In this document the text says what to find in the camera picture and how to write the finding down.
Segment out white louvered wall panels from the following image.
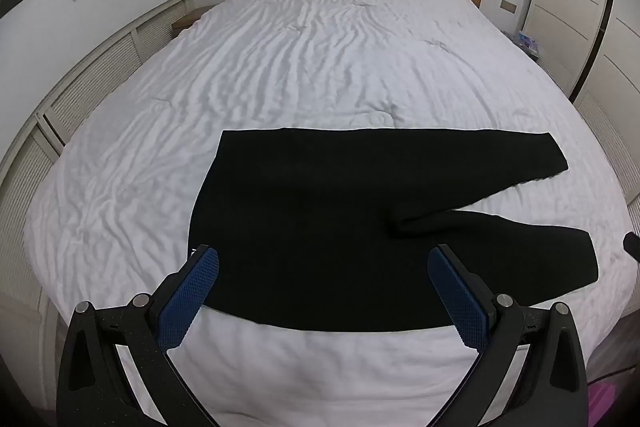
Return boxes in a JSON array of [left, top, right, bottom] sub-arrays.
[[0, 0, 196, 427]]

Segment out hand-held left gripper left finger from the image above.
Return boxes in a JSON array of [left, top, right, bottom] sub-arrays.
[[57, 244, 221, 427]]

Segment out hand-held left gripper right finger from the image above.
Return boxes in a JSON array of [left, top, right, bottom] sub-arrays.
[[427, 244, 588, 427]]

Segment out white bed duvet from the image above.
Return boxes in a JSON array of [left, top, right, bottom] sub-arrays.
[[22, 0, 635, 427]]

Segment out pink mat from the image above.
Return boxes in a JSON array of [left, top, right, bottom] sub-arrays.
[[589, 382, 640, 427]]

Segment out colourful small packets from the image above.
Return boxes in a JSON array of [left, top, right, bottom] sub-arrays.
[[516, 31, 544, 58]]

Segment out black pants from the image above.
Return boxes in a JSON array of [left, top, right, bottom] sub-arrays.
[[189, 127, 598, 333]]

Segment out wooden nightstand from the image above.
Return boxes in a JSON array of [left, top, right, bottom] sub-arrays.
[[172, 5, 216, 38]]

